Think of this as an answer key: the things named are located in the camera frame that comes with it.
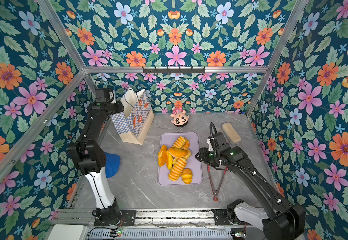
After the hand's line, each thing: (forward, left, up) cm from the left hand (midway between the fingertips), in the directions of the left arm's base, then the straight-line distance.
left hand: (121, 100), depth 90 cm
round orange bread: (-28, -35, -19) cm, 48 cm away
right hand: (-37, -44, -8) cm, 58 cm away
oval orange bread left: (-28, -23, -21) cm, 42 cm away
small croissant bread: (-40, -38, -25) cm, 61 cm away
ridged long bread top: (-21, -36, -19) cm, 46 cm away
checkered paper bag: (-13, -7, -8) cm, 17 cm away
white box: (-64, +19, -22) cm, 70 cm away
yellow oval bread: (-31, -28, -21) cm, 47 cm away
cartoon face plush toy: (0, -36, -19) cm, 41 cm away
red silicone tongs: (-51, -53, -25) cm, 77 cm away
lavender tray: (-32, -43, -27) cm, 60 cm away
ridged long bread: (-36, -33, -20) cm, 53 cm away
